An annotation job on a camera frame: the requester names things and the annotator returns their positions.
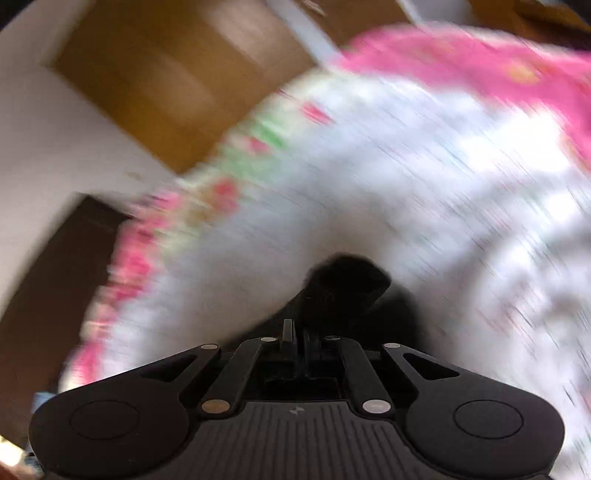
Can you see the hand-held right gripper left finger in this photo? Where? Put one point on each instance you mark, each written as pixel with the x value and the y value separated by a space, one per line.
pixel 287 341

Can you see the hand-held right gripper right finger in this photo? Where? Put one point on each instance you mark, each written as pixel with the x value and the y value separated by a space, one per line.
pixel 310 350

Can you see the black pants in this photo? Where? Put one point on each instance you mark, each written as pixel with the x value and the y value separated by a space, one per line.
pixel 346 286

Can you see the white floral bed sheet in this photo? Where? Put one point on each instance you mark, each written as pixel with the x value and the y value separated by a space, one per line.
pixel 369 161

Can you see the dark wooden headboard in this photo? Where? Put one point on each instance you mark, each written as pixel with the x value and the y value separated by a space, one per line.
pixel 46 286

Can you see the brown wooden wardrobe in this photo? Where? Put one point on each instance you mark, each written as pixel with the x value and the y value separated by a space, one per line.
pixel 161 69

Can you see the pink cartoon quilt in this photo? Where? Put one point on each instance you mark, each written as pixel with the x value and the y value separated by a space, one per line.
pixel 461 64

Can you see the wooden side desk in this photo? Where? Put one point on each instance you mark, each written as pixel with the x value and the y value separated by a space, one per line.
pixel 545 11

